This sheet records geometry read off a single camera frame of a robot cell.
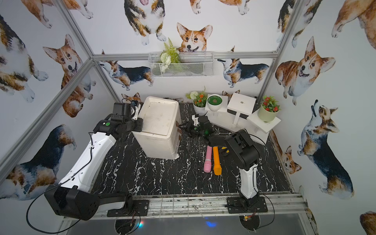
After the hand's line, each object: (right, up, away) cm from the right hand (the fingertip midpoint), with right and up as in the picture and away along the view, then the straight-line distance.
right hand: (176, 127), depth 89 cm
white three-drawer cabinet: (-6, -3, -16) cm, 17 cm away
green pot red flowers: (+53, +11, -5) cm, 55 cm away
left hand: (-17, +6, -10) cm, 21 cm away
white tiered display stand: (+40, +10, +7) cm, 41 cm away
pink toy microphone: (+19, -21, -3) cm, 28 cm away
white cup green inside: (+23, +16, +2) cm, 28 cm away
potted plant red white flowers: (+14, +18, +14) cm, 27 cm away
